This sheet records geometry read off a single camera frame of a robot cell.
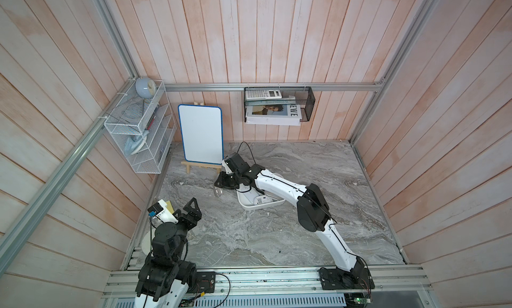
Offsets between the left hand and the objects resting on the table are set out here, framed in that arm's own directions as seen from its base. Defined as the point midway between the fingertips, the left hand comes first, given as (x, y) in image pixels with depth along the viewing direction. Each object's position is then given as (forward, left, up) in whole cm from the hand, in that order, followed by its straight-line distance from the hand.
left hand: (190, 205), depth 72 cm
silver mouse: (+12, -8, -10) cm, 17 cm away
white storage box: (+13, -22, -18) cm, 32 cm away
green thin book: (+44, -31, +15) cm, 56 cm away
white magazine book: (+43, -33, +8) cm, 55 cm away
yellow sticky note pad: (+9, +16, -19) cm, 26 cm away
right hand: (+15, -6, -10) cm, 19 cm away
